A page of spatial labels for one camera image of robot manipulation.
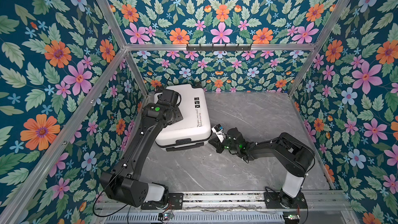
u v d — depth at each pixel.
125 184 0.38
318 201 0.75
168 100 0.56
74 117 0.59
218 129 0.78
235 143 0.72
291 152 0.52
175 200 0.74
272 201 0.73
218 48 0.93
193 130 0.79
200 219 0.77
